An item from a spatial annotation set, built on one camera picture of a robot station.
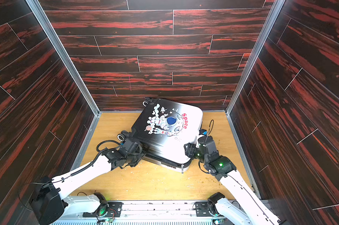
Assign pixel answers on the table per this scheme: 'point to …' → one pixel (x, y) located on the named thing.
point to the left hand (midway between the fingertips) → (147, 154)
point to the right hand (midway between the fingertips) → (190, 145)
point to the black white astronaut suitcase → (162, 129)
